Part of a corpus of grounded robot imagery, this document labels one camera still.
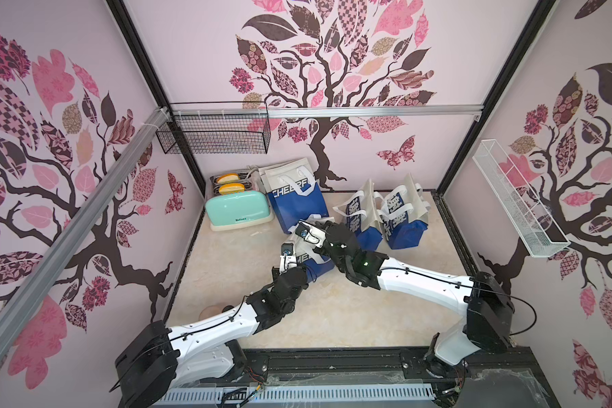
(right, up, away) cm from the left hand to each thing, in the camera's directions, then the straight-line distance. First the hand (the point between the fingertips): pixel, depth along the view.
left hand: (294, 261), depth 81 cm
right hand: (+9, +13, -3) cm, 16 cm away
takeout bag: (-2, +24, +16) cm, 29 cm away
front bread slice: (-25, +26, +14) cm, 39 cm away
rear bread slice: (-29, +30, +19) cm, 46 cm away
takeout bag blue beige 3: (+40, +15, +9) cm, 43 cm away
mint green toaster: (-23, +17, +18) cm, 34 cm away
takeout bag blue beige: (+7, -1, 0) cm, 7 cm away
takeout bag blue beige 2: (+24, +14, +4) cm, 28 cm away
